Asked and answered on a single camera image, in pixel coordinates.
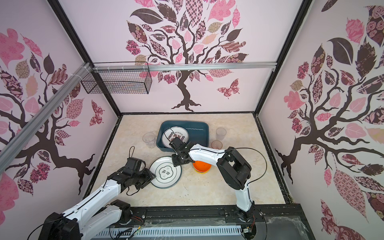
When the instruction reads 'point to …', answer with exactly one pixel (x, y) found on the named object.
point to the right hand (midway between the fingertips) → (175, 160)
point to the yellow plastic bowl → (202, 172)
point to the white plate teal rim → (167, 175)
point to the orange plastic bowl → (201, 166)
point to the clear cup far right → (220, 133)
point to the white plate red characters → (171, 133)
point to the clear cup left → (149, 138)
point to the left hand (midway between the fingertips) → (154, 180)
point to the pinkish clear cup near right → (216, 144)
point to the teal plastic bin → (198, 132)
